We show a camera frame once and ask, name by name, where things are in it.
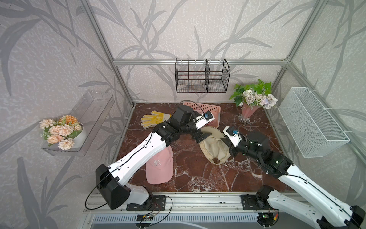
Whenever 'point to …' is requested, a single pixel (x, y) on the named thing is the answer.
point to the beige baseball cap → (214, 149)
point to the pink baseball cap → (159, 169)
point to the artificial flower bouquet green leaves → (260, 94)
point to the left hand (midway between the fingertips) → (206, 125)
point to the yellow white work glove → (148, 121)
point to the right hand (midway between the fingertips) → (222, 136)
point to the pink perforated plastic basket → (202, 109)
